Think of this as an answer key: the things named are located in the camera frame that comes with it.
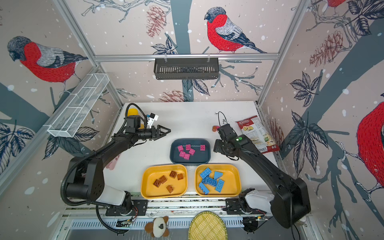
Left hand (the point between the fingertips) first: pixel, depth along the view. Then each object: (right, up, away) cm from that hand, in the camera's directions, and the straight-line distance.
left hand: (166, 133), depth 81 cm
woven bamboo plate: (+22, -42, -12) cm, 49 cm away
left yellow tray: (-10, -23, +2) cm, 26 cm away
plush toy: (-1, -41, -15) cm, 44 cm away
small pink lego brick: (+10, -16, +9) cm, 21 cm away
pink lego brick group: (+14, -13, +11) cm, 22 cm away
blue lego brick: (+24, -26, -2) cm, 35 cm away
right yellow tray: (+37, -25, +2) cm, 45 cm away
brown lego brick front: (-3, -26, +1) cm, 26 cm away
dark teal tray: (+18, -16, +9) cm, 26 cm away
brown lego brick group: (+2, -30, -3) cm, 30 cm away
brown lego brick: (-5, -28, -1) cm, 28 cm away
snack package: (+56, 0, +19) cm, 59 cm away
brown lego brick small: (+7, -25, +1) cm, 26 cm away
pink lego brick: (+6, -11, +12) cm, 18 cm away
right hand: (+29, -10, +1) cm, 30 cm away
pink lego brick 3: (+20, -11, +14) cm, 27 cm away
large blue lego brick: (+22, -22, 0) cm, 31 cm away
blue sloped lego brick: (+29, -25, +4) cm, 38 cm away
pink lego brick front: (+8, -14, +9) cm, 19 cm away
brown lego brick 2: (+3, -24, +2) cm, 24 cm away
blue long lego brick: (+21, -29, -3) cm, 36 cm away
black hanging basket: (+9, +44, +25) cm, 52 cm away
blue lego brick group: (+29, -29, 0) cm, 41 cm away
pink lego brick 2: (+11, -10, +12) cm, 20 cm away
